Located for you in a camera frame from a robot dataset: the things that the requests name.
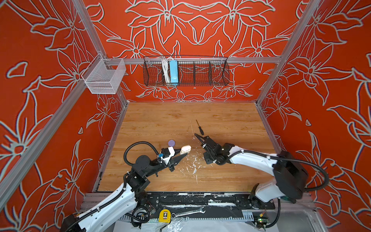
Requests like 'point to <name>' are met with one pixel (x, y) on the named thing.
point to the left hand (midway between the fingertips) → (184, 150)
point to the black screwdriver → (200, 128)
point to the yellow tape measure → (164, 216)
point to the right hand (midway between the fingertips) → (205, 156)
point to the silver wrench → (174, 215)
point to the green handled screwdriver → (294, 201)
